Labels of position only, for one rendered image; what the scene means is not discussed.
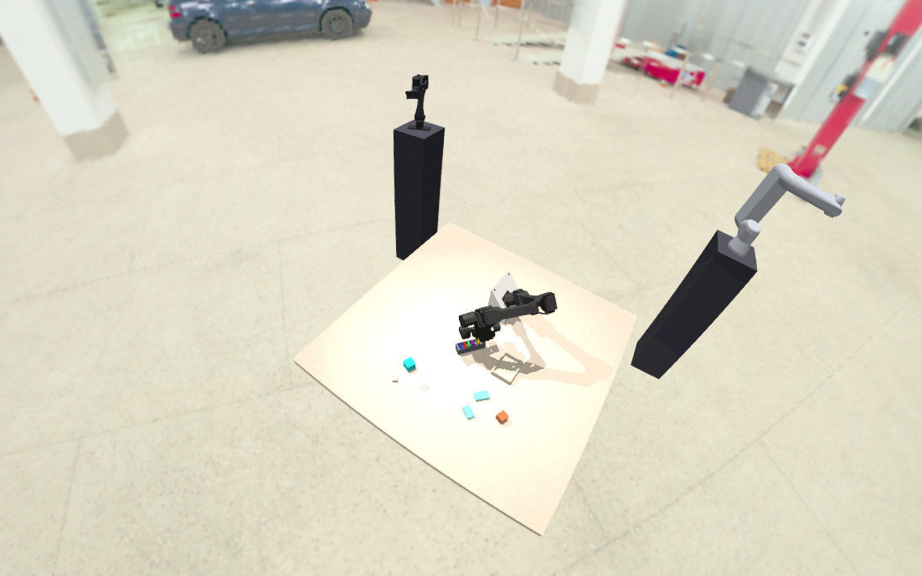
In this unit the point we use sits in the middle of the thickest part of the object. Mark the beige square tray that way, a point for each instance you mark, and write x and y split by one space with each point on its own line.
506 367

